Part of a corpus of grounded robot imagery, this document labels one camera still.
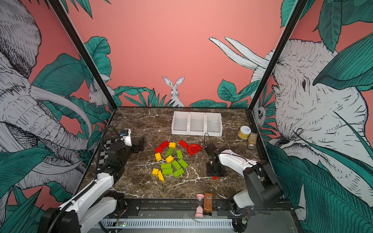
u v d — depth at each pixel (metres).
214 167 0.73
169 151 0.95
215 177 0.84
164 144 0.98
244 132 1.01
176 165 0.89
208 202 0.73
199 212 0.72
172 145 0.97
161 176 0.83
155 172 0.84
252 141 0.96
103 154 0.90
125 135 0.70
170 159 0.90
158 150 0.94
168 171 0.86
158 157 0.90
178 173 0.86
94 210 0.53
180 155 0.93
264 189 0.43
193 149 0.95
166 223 0.70
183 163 0.90
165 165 0.88
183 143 0.98
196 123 1.09
